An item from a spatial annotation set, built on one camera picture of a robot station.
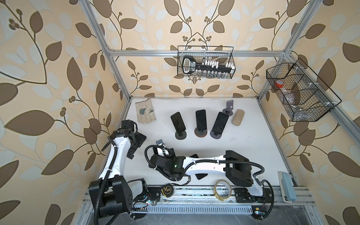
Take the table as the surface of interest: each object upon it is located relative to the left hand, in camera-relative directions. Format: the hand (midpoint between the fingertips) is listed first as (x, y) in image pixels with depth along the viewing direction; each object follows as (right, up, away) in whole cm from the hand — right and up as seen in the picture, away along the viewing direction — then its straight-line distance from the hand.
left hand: (137, 144), depth 82 cm
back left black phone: (+24, +12, +8) cm, 28 cm away
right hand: (+13, -5, -1) cm, 14 cm away
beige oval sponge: (+68, +15, +23) cm, 74 cm away
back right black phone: (+52, +12, +10) cm, 54 cm away
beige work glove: (-3, +19, +27) cm, 33 cm away
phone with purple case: (+37, -18, -1) cm, 41 cm away
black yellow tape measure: (+19, -23, -8) cm, 31 cm away
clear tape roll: (+45, -25, -8) cm, 52 cm away
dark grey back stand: (+25, +2, +17) cm, 31 cm away
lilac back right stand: (+49, +3, +15) cm, 52 cm away
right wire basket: (+92, +26, -9) cm, 96 cm away
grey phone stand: (+16, +4, -12) cm, 20 cm away
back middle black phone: (+39, +13, +10) cm, 42 cm away
